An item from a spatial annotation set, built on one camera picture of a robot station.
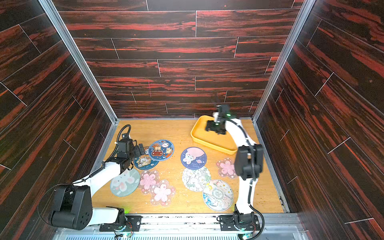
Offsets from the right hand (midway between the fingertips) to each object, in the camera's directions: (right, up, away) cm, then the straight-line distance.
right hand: (215, 129), depth 97 cm
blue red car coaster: (-37, -15, +5) cm, 40 cm away
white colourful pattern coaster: (-1, -38, -15) cm, 40 cm away
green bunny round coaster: (-55, -33, -10) cm, 65 cm away
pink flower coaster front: (-33, -37, -13) cm, 51 cm away
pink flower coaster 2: (+6, -25, -4) cm, 26 cm away
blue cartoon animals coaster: (-46, -21, -1) cm, 51 cm away
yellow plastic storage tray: (-10, -4, +17) cm, 20 cm away
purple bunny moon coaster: (-15, -20, +2) cm, 24 cm away
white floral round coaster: (-14, -31, -8) cm, 35 cm away
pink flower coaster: (-42, -31, -8) cm, 53 cm away
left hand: (-50, -11, -5) cm, 52 cm away
